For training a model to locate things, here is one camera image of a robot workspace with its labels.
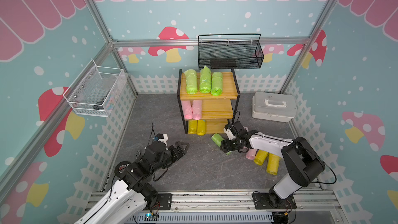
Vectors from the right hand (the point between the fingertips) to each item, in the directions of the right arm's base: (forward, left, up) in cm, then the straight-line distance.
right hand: (225, 146), depth 92 cm
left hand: (-10, +22, +16) cm, 29 cm away
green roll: (+4, +5, +2) cm, 6 cm away
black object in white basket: (+3, +60, +34) cm, 69 cm away
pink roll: (+11, +16, +21) cm, 29 cm away
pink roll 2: (+12, +21, +21) cm, 32 cm away
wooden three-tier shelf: (+20, +10, +19) cm, 29 cm away
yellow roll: (+11, +20, +5) cm, 23 cm away
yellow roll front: (+11, +15, +3) cm, 19 cm away
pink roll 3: (-6, -13, +3) cm, 15 cm away
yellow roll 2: (-8, -18, +3) cm, 20 cm away
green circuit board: (-34, +39, -3) cm, 52 cm away
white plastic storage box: (+21, -32, +11) cm, 40 cm away
